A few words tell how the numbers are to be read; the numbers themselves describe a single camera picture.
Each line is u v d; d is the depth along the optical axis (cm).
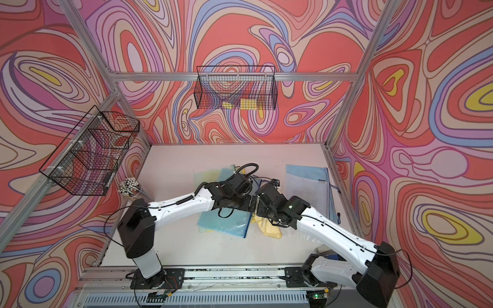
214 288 73
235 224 86
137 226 45
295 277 73
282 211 56
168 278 72
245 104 82
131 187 79
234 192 64
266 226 71
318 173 107
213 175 105
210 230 86
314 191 98
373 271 38
